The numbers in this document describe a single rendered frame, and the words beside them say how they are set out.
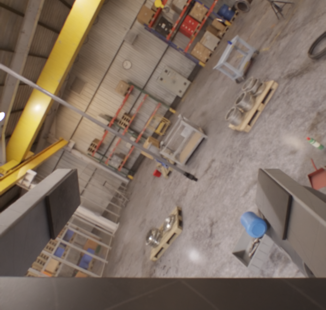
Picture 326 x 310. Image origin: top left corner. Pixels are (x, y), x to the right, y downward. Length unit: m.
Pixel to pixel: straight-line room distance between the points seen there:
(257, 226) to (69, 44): 11.15
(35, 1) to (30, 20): 0.76
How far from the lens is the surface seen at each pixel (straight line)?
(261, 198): 0.17
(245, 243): 3.69
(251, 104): 5.53
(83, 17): 12.09
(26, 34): 12.29
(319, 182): 3.35
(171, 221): 5.91
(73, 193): 0.16
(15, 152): 13.81
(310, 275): 2.04
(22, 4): 12.63
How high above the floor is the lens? 2.24
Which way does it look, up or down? 10 degrees down
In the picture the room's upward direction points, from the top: 59 degrees counter-clockwise
